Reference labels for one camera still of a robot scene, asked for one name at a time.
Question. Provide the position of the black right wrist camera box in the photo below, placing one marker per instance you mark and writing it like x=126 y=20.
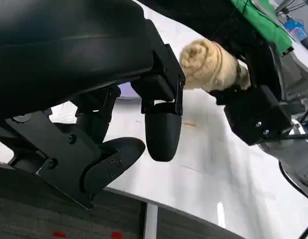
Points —
x=255 y=114

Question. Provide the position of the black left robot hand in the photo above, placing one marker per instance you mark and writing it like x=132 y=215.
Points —
x=69 y=49

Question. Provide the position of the blue box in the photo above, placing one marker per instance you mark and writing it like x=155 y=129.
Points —
x=296 y=30

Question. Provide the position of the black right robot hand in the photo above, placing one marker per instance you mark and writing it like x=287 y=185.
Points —
x=264 y=64

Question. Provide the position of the lilac plate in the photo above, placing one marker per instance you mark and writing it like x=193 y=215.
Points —
x=129 y=93

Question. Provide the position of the white table leg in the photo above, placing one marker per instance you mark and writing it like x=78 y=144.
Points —
x=150 y=221

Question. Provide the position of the green cloth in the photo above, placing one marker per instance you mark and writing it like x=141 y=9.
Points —
x=265 y=25

